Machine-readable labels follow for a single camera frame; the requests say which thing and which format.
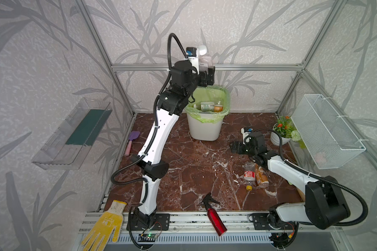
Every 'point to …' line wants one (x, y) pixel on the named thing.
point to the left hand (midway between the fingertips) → (206, 59)
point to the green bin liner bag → (213, 94)
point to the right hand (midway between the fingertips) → (235, 139)
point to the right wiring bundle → (282, 240)
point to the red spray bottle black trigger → (219, 227)
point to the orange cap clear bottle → (218, 108)
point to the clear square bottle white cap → (204, 106)
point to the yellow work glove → (98, 239)
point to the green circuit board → (152, 235)
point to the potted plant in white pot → (287, 130)
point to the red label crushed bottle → (249, 174)
